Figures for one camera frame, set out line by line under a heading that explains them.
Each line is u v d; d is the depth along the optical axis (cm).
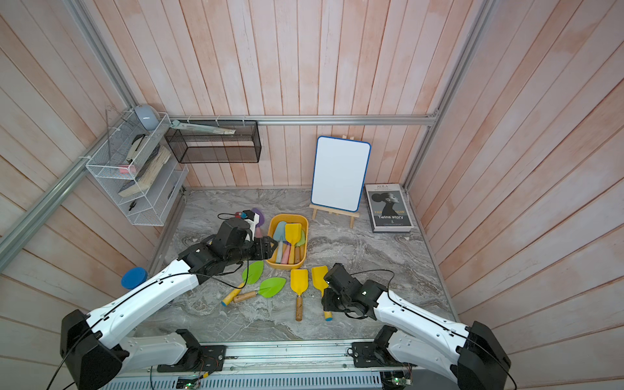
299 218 101
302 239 99
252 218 70
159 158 86
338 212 103
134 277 70
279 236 103
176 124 91
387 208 108
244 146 106
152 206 83
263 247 67
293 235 101
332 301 70
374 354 66
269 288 88
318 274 94
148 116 83
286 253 95
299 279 89
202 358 72
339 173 95
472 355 41
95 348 38
